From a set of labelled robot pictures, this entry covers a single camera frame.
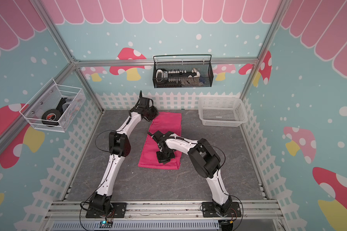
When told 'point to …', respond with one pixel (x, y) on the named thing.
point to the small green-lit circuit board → (105, 224)
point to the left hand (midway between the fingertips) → (159, 113)
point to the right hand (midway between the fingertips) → (162, 162)
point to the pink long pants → (164, 122)
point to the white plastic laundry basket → (221, 111)
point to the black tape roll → (51, 117)
